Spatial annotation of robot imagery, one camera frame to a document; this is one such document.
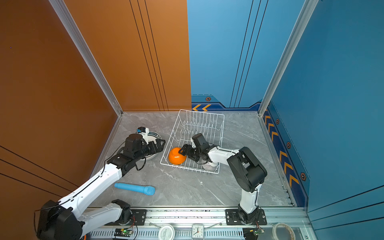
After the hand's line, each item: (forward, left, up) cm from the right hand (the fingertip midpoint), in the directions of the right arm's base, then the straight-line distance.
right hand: (181, 154), depth 90 cm
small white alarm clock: (-38, -10, -4) cm, 40 cm away
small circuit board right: (-39, -36, -7) cm, 53 cm away
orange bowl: (-2, +3, 0) cm, 4 cm away
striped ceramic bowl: (-8, -17, +1) cm, 19 cm away
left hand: (+1, +10, +13) cm, 17 cm away
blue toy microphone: (-20, +17, -1) cm, 27 cm away
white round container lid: (-39, +3, 0) cm, 39 cm away
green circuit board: (-38, +25, -6) cm, 46 cm away
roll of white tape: (-38, -45, -5) cm, 59 cm away
